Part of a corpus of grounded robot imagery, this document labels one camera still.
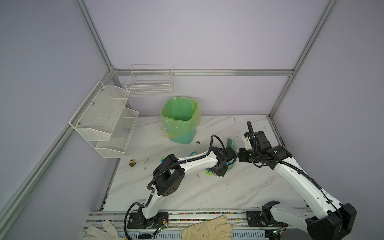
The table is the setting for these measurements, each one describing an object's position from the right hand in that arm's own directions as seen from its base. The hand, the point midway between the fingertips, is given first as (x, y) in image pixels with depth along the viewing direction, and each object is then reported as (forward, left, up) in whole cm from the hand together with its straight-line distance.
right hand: (236, 154), depth 77 cm
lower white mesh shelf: (+15, +70, -4) cm, 71 cm away
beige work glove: (-31, +12, -17) cm, 38 cm away
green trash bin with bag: (+35, +34, -8) cm, 50 cm away
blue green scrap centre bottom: (-3, +15, -16) cm, 22 cm away
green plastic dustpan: (0, +1, -15) cm, 15 cm away
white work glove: (-34, +62, -17) cm, 73 cm away
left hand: (-4, +9, -13) cm, 17 cm away
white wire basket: (+45, +52, +17) cm, 71 cm away
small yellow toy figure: (+2, +62, -16) cm, 64 cm away
